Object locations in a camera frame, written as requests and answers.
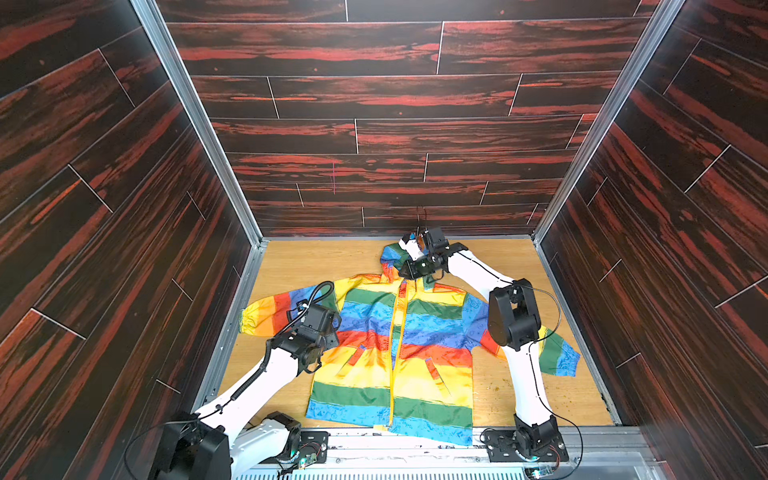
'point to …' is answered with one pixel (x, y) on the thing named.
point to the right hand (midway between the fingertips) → (407, 270)
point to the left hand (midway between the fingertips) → (329, 334)
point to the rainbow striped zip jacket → (405, 352)
